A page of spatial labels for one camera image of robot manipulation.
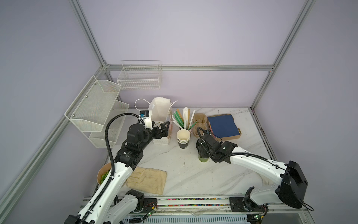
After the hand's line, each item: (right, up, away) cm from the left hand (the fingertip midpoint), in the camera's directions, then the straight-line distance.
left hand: (161, 124), depth 72 cm
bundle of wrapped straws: (+11, +3, +24) cm, 26 cm away
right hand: (+23, -17, +11) cm, 30 cm away
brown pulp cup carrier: (+25, +2, +37) cm, 44 cm away
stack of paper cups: (+12, -9, +23) cm, 27 cm away
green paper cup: (+24, -23, +14) cm, 36 cm away
